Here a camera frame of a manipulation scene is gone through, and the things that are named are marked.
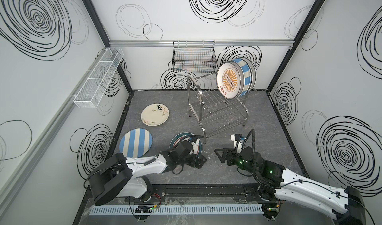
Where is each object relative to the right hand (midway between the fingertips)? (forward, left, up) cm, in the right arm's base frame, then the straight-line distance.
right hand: (216, 154), depth 73 cm
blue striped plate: (+11, +48, -13) cm, 51 cm away
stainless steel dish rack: (+13, +2, +17) cm, 22 cm away
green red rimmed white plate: (+16, +21, -13) cm, 29 cm away
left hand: (+1, +6, -10) cm, 12 cm away
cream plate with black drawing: (+33, +40, -13) cm, 54 cm away
